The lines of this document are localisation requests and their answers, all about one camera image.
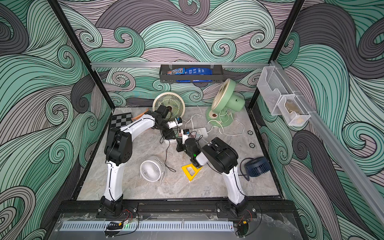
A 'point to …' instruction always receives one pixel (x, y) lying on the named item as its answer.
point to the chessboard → (119, 120)
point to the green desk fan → (226, 100)
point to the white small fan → (151, 170)
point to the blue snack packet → (207, 71)
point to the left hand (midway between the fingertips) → (172, 130)
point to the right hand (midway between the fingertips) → (178, 138)
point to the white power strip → (194, 133)
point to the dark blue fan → (257, 166)
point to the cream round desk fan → (175, 104)
